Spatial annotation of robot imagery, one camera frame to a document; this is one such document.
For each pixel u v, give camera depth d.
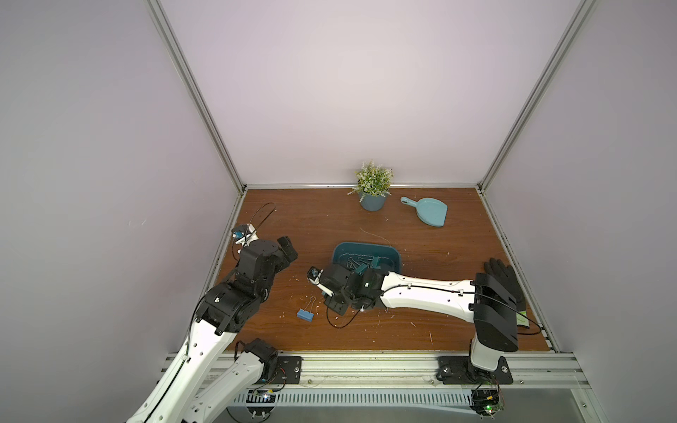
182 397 0.38
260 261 0.48
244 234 0.57
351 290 0.58
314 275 0.68
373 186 1.00
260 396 0.71
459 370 0.72
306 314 0.83
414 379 0.73
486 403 0.68
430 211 1.12
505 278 0.90
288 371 0.73
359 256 0.97
